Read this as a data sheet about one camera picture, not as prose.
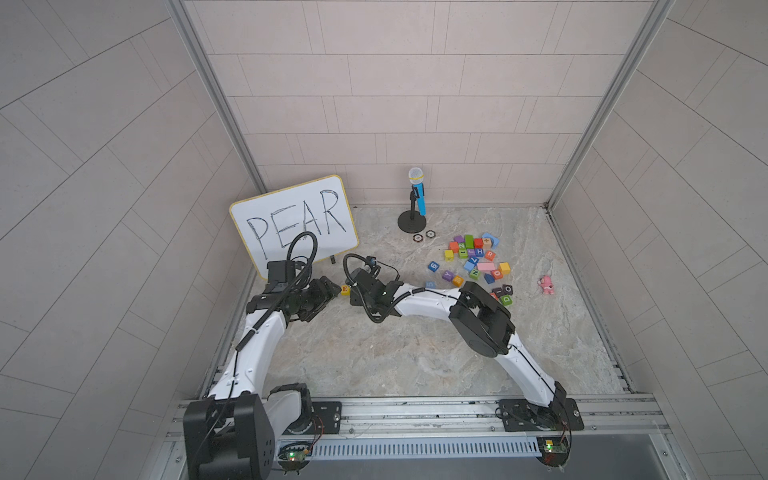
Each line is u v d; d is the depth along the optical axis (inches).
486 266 39.2
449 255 39.3
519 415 28.4
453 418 28.4
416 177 36.9
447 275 37.9
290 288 22.7
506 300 35.9
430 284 36.9
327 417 27.8
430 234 42.7
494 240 41.1
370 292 28.3
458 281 37.2
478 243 41.1
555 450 26.7
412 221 44.0
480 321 21.7
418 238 42.5
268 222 35.0
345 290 30.5
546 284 36.7
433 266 38.9
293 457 25.3
